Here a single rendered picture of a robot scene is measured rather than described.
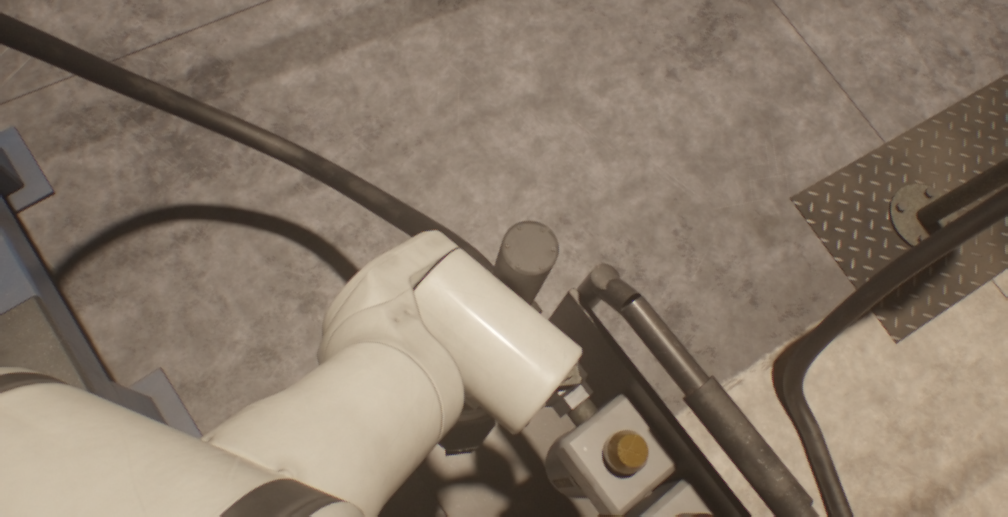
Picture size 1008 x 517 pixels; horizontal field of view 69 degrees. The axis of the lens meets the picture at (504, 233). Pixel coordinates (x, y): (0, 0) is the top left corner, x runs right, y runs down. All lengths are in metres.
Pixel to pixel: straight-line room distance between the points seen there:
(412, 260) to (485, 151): 0.89
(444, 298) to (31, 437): 0.24
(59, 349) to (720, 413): 0.73
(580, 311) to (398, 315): 0.35
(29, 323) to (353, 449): 0.75
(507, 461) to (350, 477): 0.87
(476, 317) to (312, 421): 0.15
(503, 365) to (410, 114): 0.94
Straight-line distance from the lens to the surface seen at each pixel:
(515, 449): 1.15
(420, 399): 0.34
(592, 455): 0.71
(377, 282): 0.38
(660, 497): 0.73
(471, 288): 0.42
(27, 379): 0.27
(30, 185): 1.38
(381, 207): 0.89
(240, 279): 1.23
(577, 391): 0.72
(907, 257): 1.09
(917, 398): 1.42
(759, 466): 0.64
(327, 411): 0.30
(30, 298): 1.03
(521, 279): 0.44
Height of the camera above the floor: 1.15
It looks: 69 degrees down
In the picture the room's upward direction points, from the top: 18 degrees clockwise
